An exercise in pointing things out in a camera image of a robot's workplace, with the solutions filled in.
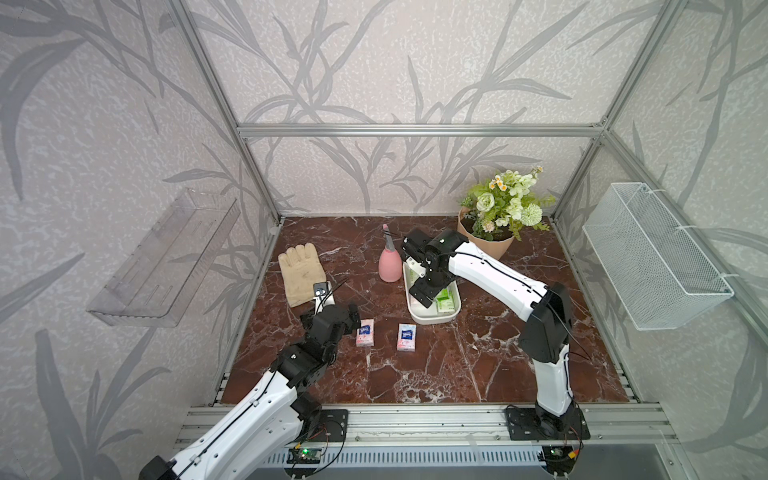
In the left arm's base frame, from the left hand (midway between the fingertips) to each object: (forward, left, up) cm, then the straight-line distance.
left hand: (340, 304), depth 80 cm
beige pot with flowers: (+23, -43, +12) cm, 50 cm away
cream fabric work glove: (+21, +19, -15) cm, 31 cm away
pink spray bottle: (+17, -13, -6) cm, 22 cm away
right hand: (+6, -25, 0) cm, 26 cm away
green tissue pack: (+7, -31, -10) cm, 33 cm away
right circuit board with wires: (-33, -56, -16) cm, 67 cm away
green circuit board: (-32, +6, -15) cm, 36 cm away
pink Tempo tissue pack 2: (-4, -18, -12) cm, 22 cm away
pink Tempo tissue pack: (-4, -6, -12) cm, 14 cm away
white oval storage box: (+3, -25, -12) cm, 28 cm away
